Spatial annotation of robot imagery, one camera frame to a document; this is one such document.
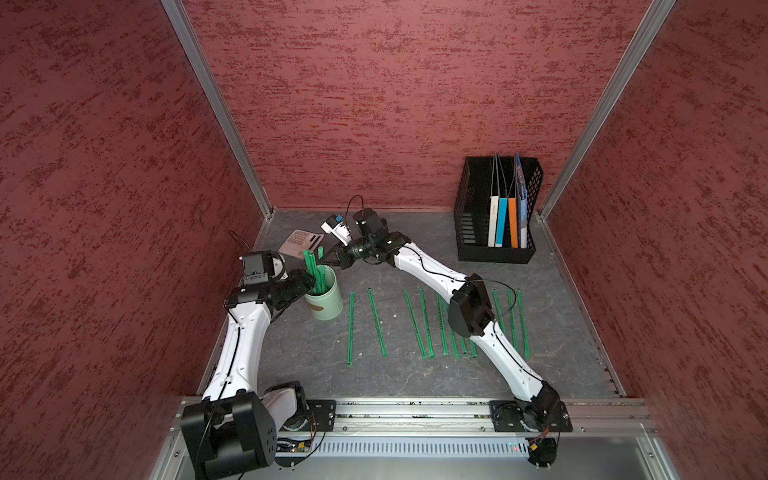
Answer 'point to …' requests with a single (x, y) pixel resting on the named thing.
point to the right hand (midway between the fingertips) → (325, 263)
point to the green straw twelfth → (378, 324)
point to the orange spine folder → (513, 222)
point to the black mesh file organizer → (471, 211)
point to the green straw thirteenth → (415, 325)
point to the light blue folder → (522, 204)
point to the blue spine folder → (501, 222)
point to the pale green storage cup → (327, 306)
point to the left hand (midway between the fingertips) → (307, 290)
